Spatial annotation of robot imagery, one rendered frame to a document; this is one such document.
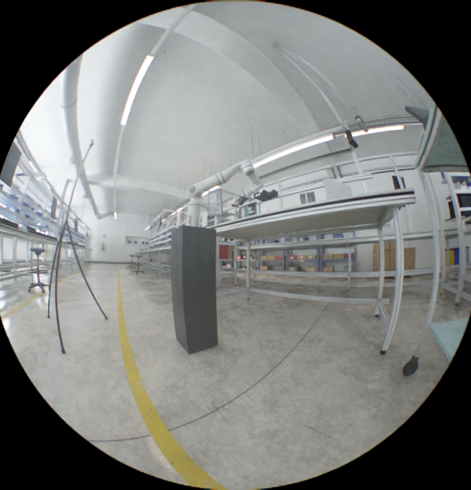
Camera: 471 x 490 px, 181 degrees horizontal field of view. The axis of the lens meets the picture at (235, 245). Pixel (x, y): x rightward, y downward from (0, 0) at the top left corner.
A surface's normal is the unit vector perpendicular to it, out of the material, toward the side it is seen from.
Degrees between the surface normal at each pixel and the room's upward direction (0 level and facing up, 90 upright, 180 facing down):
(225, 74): 180
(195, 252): 90
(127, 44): 180
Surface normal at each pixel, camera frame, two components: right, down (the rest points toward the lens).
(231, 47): 0.00, 1.00
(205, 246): 0.66, -0.06
